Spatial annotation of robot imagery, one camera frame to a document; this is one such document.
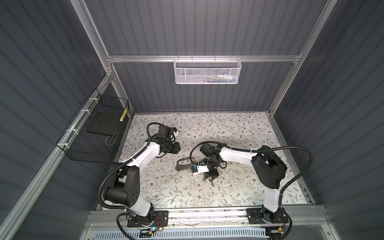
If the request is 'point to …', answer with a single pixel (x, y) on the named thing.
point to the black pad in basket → (106, 123)
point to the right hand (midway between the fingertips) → (207, 175)
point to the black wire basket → (95, 133)
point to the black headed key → (211, 179)
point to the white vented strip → (154, 234)
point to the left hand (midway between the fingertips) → (177, 148)
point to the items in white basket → (219, 78)
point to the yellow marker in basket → (123, 115)
